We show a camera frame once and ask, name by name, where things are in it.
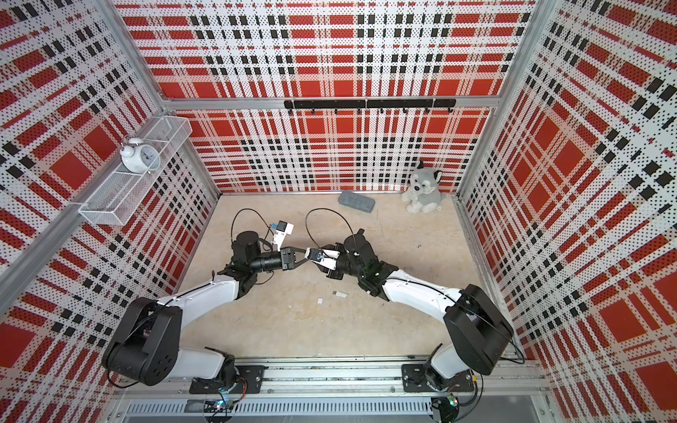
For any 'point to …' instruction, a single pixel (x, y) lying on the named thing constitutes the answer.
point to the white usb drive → (341, 294)
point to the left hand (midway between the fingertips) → (317, 255)
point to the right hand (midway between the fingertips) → (322, 251)
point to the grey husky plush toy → (424, 194)
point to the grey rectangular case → (356, 202)
